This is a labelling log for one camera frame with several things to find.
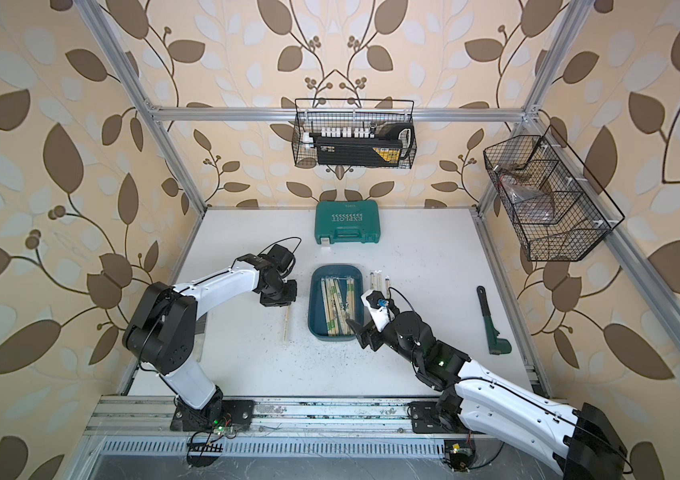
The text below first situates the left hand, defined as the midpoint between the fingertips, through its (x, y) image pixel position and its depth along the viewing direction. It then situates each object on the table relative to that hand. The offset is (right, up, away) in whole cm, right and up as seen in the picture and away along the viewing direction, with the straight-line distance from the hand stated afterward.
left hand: (293, 300), depth 91 cm
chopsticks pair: (+30, +3, +8) cm, 31 cm away
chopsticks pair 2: (-1, -7, -4) cm, 8 cm away
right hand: (+20, 0, -14) cm, 25 cm away
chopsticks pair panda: (+25, +4, +9) cm, 27 cm away
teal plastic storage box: (+7, -7, -1) cm, 10 cm away
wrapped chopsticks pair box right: (+16, 0, +5) cm, 17 cm away
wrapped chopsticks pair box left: (+12, -3, +3) cm, 13 cm away
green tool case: (+16, +25, +20) cm, 36 cm away
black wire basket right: (+69, +26, -18) cm, 76 cm away
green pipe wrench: (+59, -12, -6) cm, 61 cm away
